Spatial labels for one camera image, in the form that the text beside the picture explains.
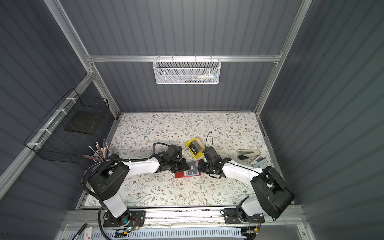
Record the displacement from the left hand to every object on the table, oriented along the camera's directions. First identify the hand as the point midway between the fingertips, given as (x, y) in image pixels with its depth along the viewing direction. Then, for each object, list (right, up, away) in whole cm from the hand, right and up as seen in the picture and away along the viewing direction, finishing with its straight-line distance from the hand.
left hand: (192, 170), depth 87 cm
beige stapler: (+34, +9, +7) cm, 36 cm away
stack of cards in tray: (+2, +13, +9) cm, 16 cm away
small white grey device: (+41, +4, +4) cm, 41 cm away
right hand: (+4, +2, 0) cm, 5 cm away
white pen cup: (-53, +10, 0) cm, 54 cm away
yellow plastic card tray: (+5, +8, +7) cm, 12 cm away
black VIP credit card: (+1, 0, +2) cm, 2 cm away
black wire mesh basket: (-61, +23, -14) cm, 67 cm away
